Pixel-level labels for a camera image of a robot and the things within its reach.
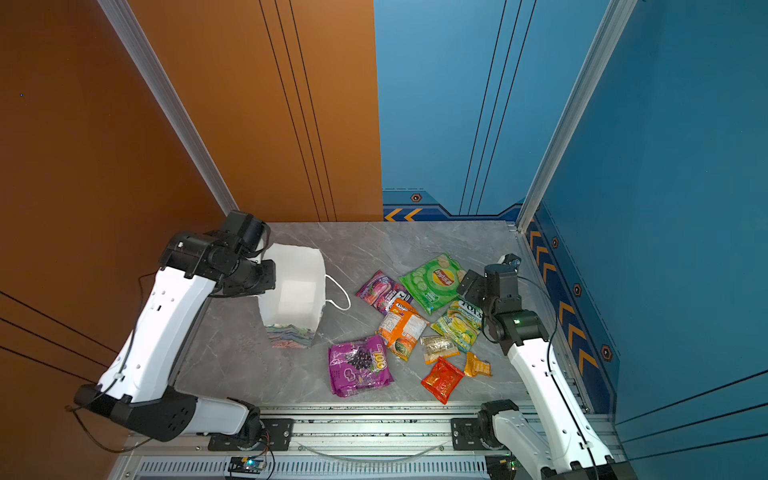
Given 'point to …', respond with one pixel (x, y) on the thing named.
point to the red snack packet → (442, 379)
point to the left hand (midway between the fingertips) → (270, 281)
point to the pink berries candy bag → (380, 292)
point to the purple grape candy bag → (359, 365)
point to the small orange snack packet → (474, 366)
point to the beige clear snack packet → (437, 346)
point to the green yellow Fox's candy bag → (461, 324)
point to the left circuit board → (248, 464)
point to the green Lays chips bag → (436, 282)
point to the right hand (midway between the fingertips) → (474, 283)
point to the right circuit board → (501, 466)
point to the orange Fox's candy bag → (401, 328)
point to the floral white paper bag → (292, 309)
